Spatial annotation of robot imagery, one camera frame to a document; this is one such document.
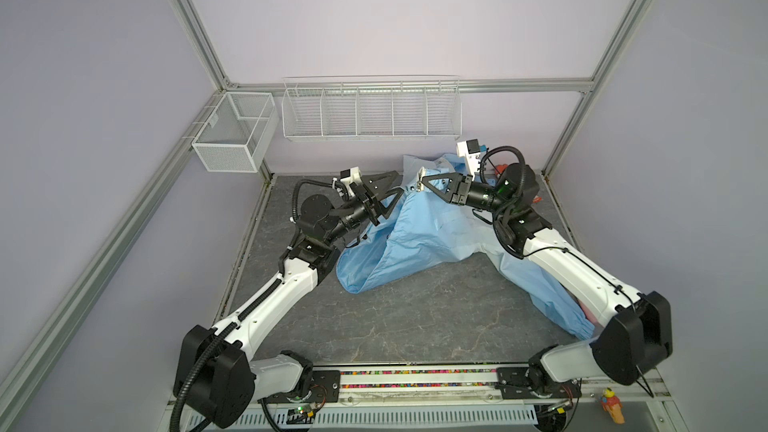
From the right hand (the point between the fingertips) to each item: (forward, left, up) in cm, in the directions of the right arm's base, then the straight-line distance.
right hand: (421, 185), depth 64 cm
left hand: (-1, +4, +1) cm, 4 cm away
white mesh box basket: (+39, +60, -15) cm, 74 cm away
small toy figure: (-36, -45, -38) cm, 68 cm away
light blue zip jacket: (-3, 0, -13) cm, 13 cm away
